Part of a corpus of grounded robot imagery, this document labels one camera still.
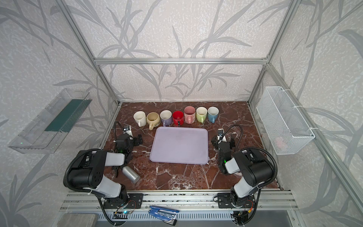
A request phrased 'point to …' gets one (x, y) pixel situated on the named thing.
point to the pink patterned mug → (189, 114)
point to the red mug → (178, 118)
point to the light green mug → (201, 114)
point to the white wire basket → (287, 130)
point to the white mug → (140, 117)
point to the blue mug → (212, 113)
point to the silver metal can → (134, 178)
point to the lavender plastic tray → (180, 145)
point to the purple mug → (166, 116)
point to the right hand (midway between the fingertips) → (225, 130)
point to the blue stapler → (167, 215)
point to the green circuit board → (121, 215)
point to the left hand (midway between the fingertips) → (135, 129)
